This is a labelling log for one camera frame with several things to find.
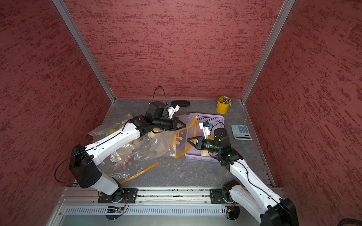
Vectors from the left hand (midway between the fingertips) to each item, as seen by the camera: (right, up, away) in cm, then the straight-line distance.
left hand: (185, 128), depth 73 cm
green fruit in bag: (-51, -4, +22) cm, 56 cm away
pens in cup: (+30, +18, +25) cm, 43 cm away
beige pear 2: (-20, -5, +11) cm, 23 cm away
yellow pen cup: (+30, +12, +37) cm, 49 cm away
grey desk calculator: (+41, -6, +27) cm, 49 cm away
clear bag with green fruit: (-36, -23, +12) cm, 45 cm away
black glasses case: (-4, +17, +48) cm, 51 cm away
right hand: (+1, -8, 0) cm, 8 cm away
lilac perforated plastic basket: (+23, +2, +31) cm, 38 cm away
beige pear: (+13, -16, +12) cm, 24 cm away
